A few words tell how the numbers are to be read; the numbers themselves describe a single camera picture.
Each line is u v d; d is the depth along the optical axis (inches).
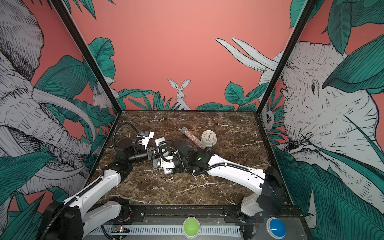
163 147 21.1
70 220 15.4
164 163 23.1
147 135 27.6
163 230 27.6
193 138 39.7
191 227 27.4
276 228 27.6
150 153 26.4
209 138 39.6
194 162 20.6
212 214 29.5
